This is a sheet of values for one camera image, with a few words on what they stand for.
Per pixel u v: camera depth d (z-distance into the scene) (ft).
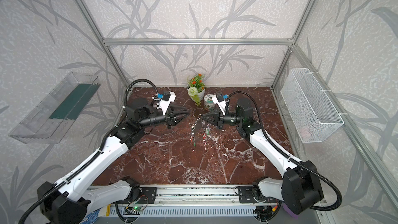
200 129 2.47
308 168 1.32
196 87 3.32
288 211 1.43
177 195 2.47
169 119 1.90
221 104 2.07
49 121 2.10
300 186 1.31
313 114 2.03
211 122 2.19
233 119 2.10
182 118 2.08
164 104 1.89
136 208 2.32
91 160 1.42
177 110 2.13
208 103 3.34
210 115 2.19
